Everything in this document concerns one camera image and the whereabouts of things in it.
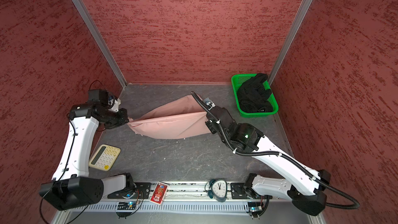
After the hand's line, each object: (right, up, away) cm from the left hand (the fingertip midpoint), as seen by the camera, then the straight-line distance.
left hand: (127, 124), depth 74 cm
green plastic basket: (+64, +26, +44) cm, 81 cm away
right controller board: (+62, -39, -3) cm, 73 cm away
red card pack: (+16, -33, -2) cm, 37 cm away
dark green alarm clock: (+44, -31, -2) cm, 54 cm away
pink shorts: (+29, +4, -5) cm, 30 cm away
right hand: (+42, +5, -6) cm, 43 cm away
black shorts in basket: (+72, +13, +29) cm, 79 cm away
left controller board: (0, -39, -2) cm, 39 cm away
